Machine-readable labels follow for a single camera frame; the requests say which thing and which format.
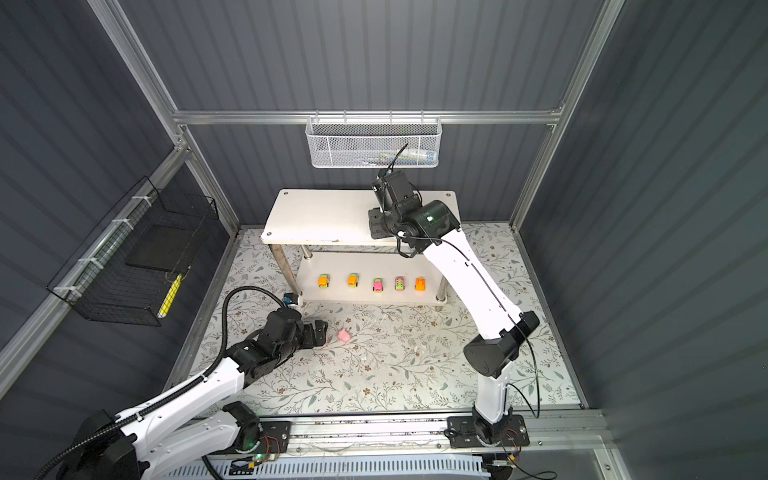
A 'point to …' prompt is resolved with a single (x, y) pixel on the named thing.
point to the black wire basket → (131, 269)
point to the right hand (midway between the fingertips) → (382, 220)
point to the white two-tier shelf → (323, 239)
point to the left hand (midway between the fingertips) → (313, 325)
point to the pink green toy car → (399, 284)
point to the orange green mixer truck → (323, 281)
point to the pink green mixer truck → (377, 285)
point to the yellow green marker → (166, 304)
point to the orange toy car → (420, 284)
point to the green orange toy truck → (352, 280)
